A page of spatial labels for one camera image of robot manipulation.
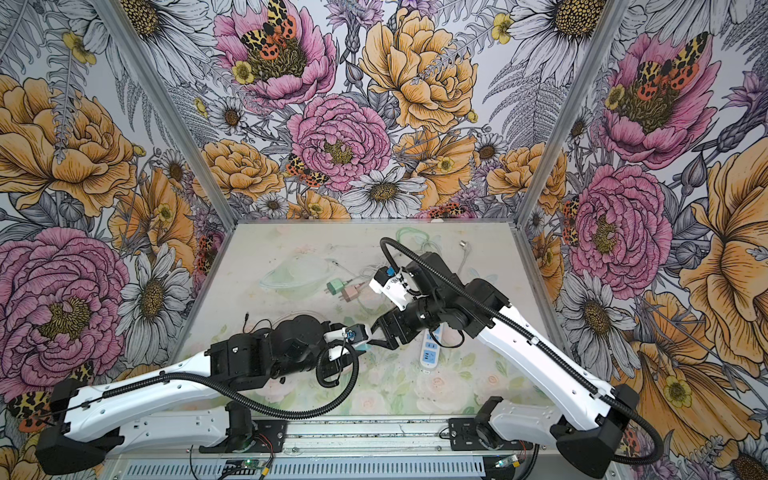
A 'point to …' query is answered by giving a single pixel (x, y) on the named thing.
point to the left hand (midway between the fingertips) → (352, 345)
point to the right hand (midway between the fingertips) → (382, 343)
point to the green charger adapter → (336, 285)
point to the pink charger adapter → (351, 292)
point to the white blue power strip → (430, 348)
